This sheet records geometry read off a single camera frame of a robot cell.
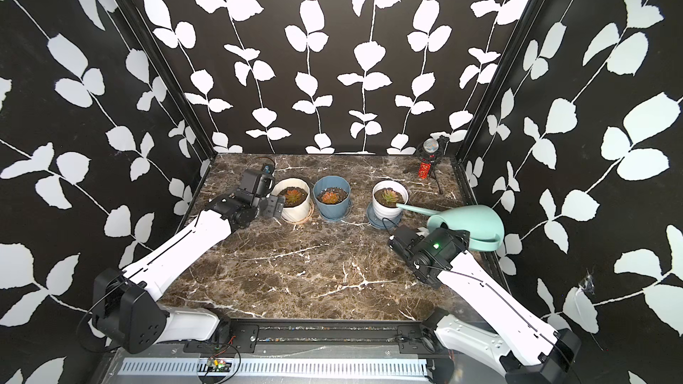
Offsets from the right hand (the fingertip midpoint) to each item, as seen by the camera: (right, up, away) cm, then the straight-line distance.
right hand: (467, 235), depth 67 cm
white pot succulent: (-50, +9, +30) cm, 60 cm away
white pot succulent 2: (-17, +8, +29) cm, 34 cm away
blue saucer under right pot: (-19, -3, +32) cm, 37 cm away
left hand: (-57, +10, +17) cm, 60 cm away
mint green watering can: (+6, +1, +3) cm, 7 cm away
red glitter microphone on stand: (-2, +24, +26) cm, 35 cm away
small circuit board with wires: (-67, -36, +3) cm, 76 cm away
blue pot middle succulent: (-37, +8, +29) cm, 47 cm away
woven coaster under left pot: (-47, -1, +31) cm, 57 cm away
